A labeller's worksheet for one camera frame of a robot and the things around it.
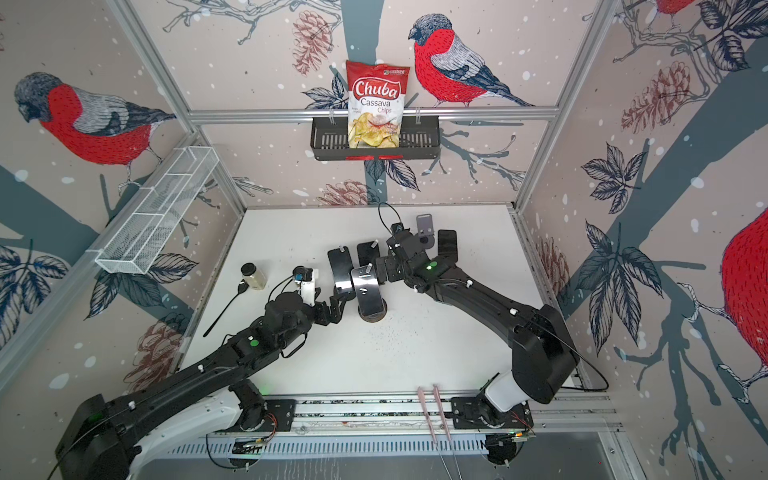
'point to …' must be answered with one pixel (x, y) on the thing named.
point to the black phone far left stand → (341, 267)
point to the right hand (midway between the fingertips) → (390, 265)
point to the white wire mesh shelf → (157, 213)
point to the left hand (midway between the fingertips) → (334, 293)
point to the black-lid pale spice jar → (253, 276)
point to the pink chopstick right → (437, 393)
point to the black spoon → (242, 286)
